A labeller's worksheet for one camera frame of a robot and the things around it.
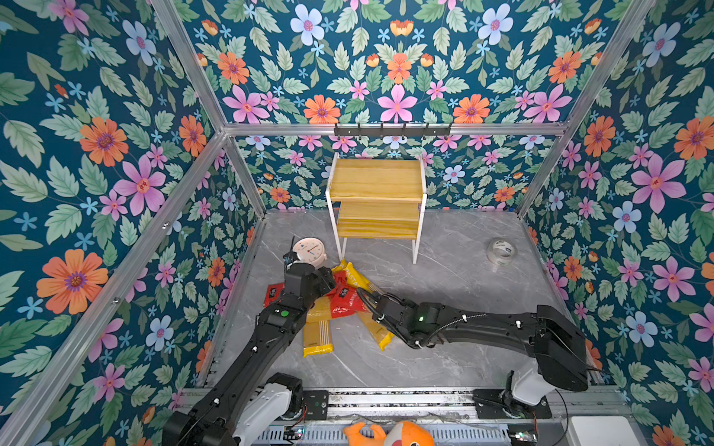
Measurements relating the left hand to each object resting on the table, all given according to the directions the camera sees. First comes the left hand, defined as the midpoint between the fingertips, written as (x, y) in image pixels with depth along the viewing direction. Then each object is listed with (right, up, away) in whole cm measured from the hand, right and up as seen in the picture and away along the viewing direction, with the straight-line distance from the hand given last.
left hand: (328, 267), depth 80 cm
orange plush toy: (+20, -36, -17) cm, 45 cm away
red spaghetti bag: (+5, -10, +3) cm, 11 cm away
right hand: (+21, -13, +3) cm, 25 cm away
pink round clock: (-12, +4, +25) cm, 28 cm away
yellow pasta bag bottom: (-5, -20, +7) cm, 22 cm away
